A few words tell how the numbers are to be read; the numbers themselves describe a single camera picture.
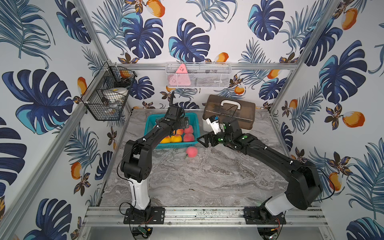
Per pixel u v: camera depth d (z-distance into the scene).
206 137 0.70
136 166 0.50
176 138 0.97
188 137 0.97
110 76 0.92
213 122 0.72
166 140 0.95
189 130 1.03
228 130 0.63
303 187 0.42
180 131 1.00
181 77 0.90
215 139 0.71
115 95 0.80
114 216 0.75
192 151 0.92
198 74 0.92
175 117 0.73
